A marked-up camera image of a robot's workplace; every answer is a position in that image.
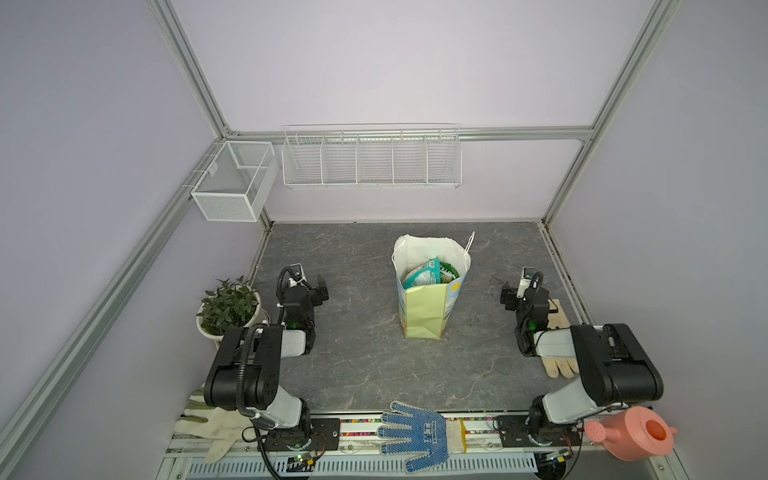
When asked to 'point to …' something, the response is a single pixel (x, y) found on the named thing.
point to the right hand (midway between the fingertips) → (525, 286)
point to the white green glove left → (223, 427)
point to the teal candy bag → (427, 274)
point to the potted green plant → (231, 305)
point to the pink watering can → (635, 434)
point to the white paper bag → (425, 309)
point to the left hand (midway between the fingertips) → (306, 280)
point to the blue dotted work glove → (431, 434)
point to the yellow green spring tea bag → (447, 273)
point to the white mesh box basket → (236, 183)
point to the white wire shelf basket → (372, 156)
